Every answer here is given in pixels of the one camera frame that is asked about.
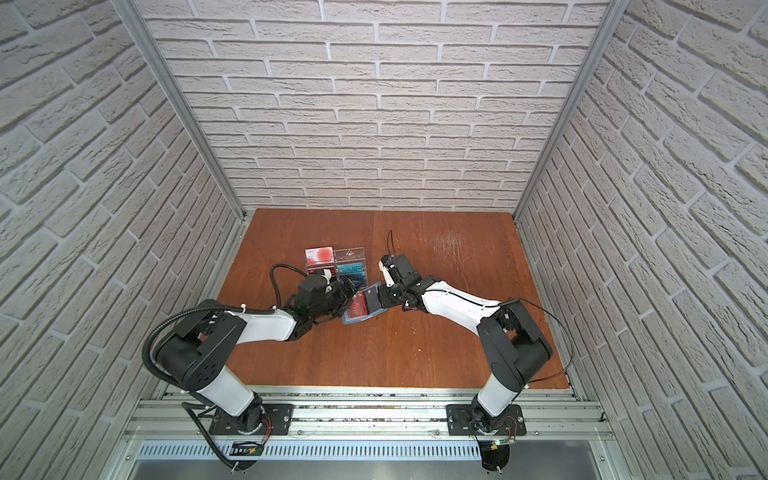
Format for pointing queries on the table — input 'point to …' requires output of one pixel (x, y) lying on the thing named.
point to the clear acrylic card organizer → (349, 262)
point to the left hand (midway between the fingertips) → (362, 284)
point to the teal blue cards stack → (355, 271)
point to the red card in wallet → (358, 305)
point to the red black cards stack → (314, 271)
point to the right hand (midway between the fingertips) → (381, 293)
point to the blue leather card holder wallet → (374, 305)
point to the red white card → (319, 255)
